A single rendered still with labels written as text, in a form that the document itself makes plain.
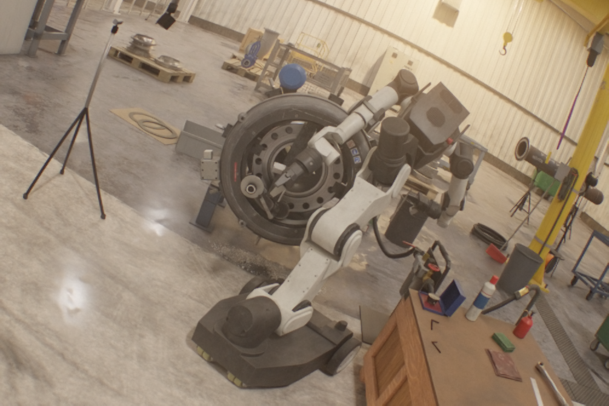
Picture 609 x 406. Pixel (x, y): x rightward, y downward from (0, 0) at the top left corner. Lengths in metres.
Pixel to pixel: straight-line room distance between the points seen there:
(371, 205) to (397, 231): 2.37
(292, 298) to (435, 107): 0.97
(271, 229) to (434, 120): 1.02
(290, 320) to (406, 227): 2.56
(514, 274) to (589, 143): 1.81
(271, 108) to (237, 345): 1.20
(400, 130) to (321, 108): 0.65
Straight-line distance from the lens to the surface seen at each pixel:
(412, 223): 4.35
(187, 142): 4.23
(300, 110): 2.54
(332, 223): 1.95
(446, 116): 2.22
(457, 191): 2.46
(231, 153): 2.61
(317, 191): 2.75
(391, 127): 1.99
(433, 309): 2.19
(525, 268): 4.76
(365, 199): 2.03
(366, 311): 3.00
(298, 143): 2.54
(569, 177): 5.58
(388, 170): 2.07
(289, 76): 3.24
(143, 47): 7.27
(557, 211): 5.68
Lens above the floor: 1.25
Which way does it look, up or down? 14 degrees down
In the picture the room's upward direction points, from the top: 25 degrees clockwise
